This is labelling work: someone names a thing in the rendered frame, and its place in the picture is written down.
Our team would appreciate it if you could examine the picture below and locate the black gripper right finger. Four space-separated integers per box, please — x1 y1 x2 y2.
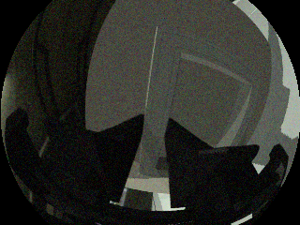
165 117 260 209

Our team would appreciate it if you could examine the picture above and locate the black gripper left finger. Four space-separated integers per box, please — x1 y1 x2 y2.
44 113 145 203

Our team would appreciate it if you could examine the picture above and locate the grey flat square panel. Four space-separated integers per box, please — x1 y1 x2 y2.
85 0 271 194

